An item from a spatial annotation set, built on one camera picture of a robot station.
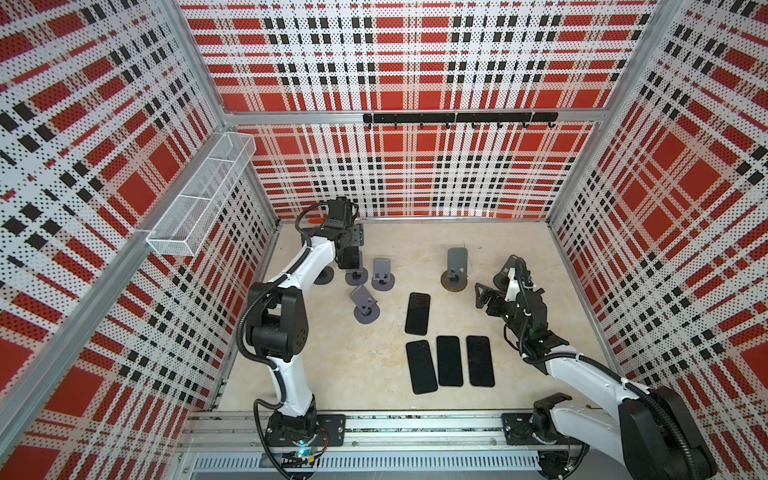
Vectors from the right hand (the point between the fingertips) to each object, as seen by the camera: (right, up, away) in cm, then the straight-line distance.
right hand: (490, 288), depth 86 cm
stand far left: (-53, +1, +19) cm, 57 cm away
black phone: (-20, -9, +10) cm, 25 cm away
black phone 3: (-12, -22, -3) cm, 25 cm away
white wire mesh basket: (-92, +24, +7) cm, 95 cm away
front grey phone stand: (-37, -7, +4) cm, 38 cm away
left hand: (-43, +16, +9) cm, 47 cm away
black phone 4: (-20, -22, -2) cm, 30 cm away
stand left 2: (-32, +1, +12) cm, 34 cm away
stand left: (-41, +2, +19) cm, 45 cm away
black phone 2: (-3, -21, -2) cm, 22 cm away
